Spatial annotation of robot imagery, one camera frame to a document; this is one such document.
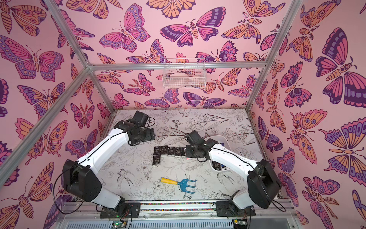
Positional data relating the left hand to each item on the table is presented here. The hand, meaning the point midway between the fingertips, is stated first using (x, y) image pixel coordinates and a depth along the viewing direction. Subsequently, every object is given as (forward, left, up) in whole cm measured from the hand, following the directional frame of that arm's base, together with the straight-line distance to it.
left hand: (150, 136), depth 85 cm
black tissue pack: (-2, -7, -14) cm, 16 cm away
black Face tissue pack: (-2, -2, -14) cm, 15 cm away
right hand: (-9, -22, -5) cm, 24 cm away
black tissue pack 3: (-2, -16, -14) cm, 22 cm away
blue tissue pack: (-13, -44, -12) cm, 47 cm away
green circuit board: (-42, +12, -17) cm, 47 cm away
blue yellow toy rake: (-22, -20, -16) cm, 33 cm away
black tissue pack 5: (-9, -3, -14) cm, 17 cm away
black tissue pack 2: (-2, -11, -14) cm, 18 cm away
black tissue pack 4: (-2, -20, -15) cm, 25 cm away
